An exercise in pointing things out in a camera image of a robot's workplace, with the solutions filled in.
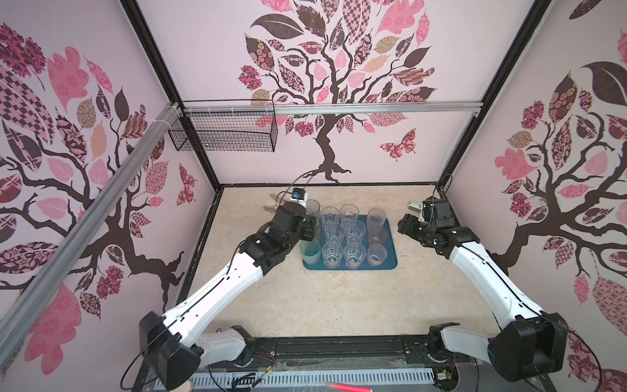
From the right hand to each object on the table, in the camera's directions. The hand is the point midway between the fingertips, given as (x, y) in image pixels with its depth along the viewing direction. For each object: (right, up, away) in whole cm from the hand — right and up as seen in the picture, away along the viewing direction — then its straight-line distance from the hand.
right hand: (406, 223), depth 82 cm
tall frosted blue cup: (-33, +6, +15) cm, 37 cm away
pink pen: (-21, -46, -15) cm, 53 cm away
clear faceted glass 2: (-25, -13, +12) cm, 31 cm away
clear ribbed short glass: (-17, +2, +21) cm, 28 cm away
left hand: (-34, +1, -8) cm, 35 cm away
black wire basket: (-68, +38, +12) cm, 79 cm away
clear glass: (-15, -4, +17) cm, 23 cm away
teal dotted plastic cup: (-34, -12, +12) cm, 38 cm away
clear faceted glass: (-24, -5, +16) cm, 29 cm away
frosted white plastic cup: (-6, +1, +19) cm, 20 cm away
